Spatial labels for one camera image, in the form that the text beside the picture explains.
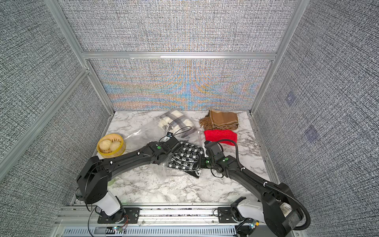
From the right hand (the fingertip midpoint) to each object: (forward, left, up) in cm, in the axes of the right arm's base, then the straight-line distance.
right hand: (198, 157), depth 84 cm
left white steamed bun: (+11, +59, -4) cm, 60 cm away
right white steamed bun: (+11, +53, -4) cm, 54 cm away
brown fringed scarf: (+33, -17, -7) cm, 38 cm away
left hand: (+4, +18, +1) cm, 18 cm away
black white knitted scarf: (0, +6, -2) cm, 7 cm away
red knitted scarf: (+19, -18, -8) cm, 27 cm away
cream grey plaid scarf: (+30, +15, -5) cm, 34 cm away
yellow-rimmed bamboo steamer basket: (+7, +57, -8) cm, 57 cm away
